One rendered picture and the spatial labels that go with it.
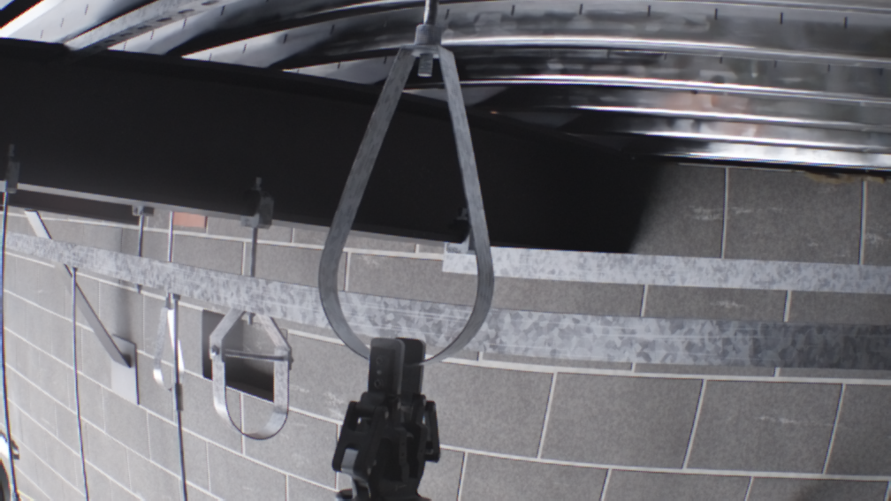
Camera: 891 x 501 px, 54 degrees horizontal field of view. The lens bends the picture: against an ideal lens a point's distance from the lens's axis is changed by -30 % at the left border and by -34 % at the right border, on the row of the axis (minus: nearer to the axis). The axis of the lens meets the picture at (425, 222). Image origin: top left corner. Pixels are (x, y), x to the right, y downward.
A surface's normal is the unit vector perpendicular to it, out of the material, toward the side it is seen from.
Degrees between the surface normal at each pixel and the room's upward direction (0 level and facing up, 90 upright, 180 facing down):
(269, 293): 90
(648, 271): 90
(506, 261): 90
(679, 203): 90
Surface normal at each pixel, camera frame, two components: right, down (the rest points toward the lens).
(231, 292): -0.70, -0.10
